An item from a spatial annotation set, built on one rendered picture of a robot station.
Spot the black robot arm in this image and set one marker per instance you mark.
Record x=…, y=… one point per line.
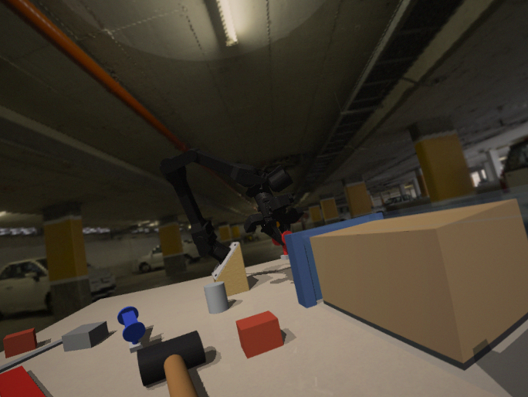
x=202, y=231

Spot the grey cylinder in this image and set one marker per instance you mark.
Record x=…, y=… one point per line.
x=216, y=297

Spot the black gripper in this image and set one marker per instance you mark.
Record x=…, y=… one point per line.
x=268, y=222

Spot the grey flat bar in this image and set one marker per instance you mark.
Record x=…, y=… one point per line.
x=30, y=355

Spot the black mallet with brown handle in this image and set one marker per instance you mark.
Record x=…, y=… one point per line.
x=171, y=360

